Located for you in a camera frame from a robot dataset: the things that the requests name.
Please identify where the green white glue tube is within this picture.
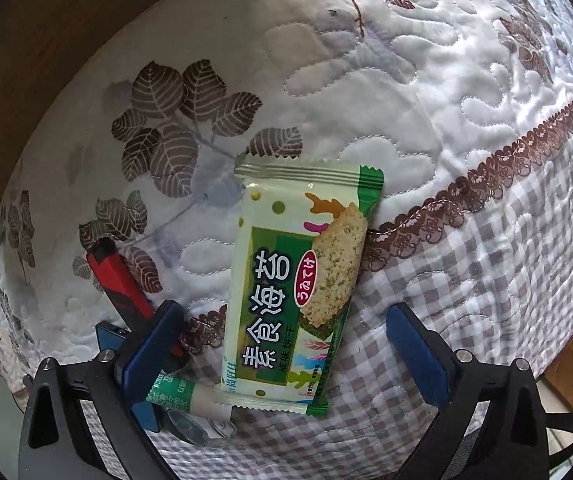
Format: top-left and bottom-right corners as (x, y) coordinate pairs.
(145, 373), (232, 422)

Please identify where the red black lighter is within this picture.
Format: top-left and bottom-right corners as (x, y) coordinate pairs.
(86, 237), (155, 330)

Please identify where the green seaweed snack packet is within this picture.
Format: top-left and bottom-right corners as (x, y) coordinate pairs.
(216, 155), (384, 417)

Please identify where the floral quilted bedspread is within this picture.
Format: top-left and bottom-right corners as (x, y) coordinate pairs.
(0, 0), (573, 479)

